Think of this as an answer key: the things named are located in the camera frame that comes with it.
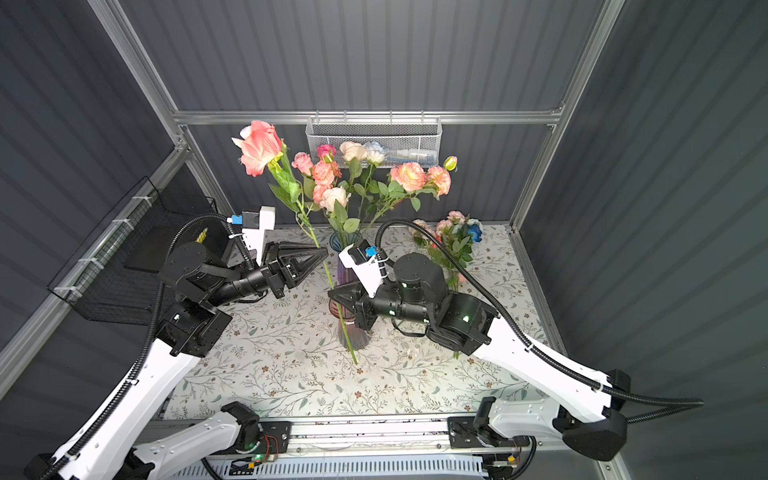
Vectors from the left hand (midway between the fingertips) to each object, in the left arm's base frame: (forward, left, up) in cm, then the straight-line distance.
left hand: (328, 253), depth 50 cm
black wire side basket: (+13, +52, -18) cm, 57 cm away
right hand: (-3, 0, -9) cm, 9 cm away
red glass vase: (+8, -1, -52) cm, 53 cm away
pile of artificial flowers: (+42, -40, -38) cm, 69 cm away
